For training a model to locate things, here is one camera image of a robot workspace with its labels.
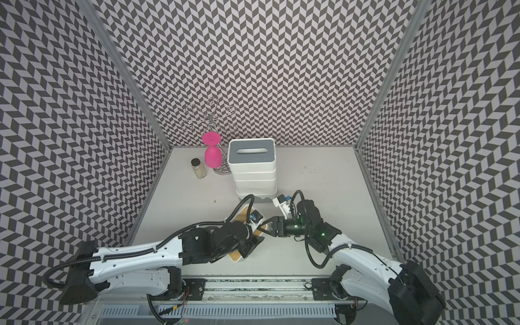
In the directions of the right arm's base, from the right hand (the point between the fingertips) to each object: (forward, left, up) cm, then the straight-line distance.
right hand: (262, 233), depth 71 cm
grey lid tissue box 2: (+21, +3, 0) cm, 21 cm away
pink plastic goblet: (+33, +22, +6) cm, 40 cm away
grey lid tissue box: (+22, +3, +17) cm, 28 cm away
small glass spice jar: (+35, +33, -7) cm, 49 cm away
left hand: (-1, +2, -1) cm, 2 cm away
